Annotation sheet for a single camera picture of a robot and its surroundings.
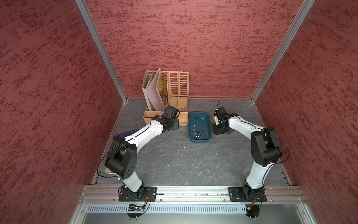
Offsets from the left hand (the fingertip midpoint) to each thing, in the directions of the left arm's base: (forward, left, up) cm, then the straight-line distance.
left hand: (173, 126), depth 90 cm
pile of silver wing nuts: (0, -17, -10) cm, 19 cm away
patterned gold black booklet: (+29, +9, +8) cm, 31 cm away
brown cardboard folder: (+24, +19, +19) cm, 35 cm away
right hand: (0, -31, -8) cm, 32 cm away
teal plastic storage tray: (+6, -18, -10) cm, 22 cm away
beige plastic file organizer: (+38, -2, 0) cm, 38 cm away
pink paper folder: (+18, +13, +2) cm, 22 cm away
